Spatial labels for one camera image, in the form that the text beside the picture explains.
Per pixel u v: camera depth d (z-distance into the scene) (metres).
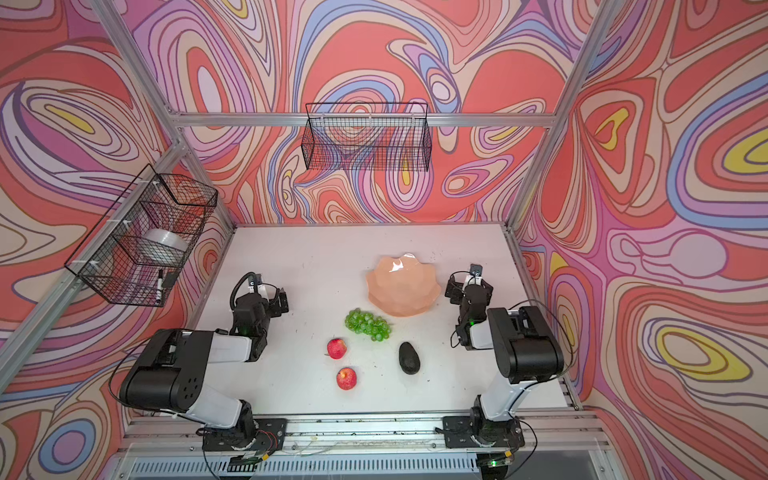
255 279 0.76
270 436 0.72
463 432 0.73
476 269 0.82
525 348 0.48
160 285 0.72
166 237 0.74
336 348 0.83
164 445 0.74
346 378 0.78
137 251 0.72
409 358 0.82
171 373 0.45
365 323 0.87
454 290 0.86
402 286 1.01
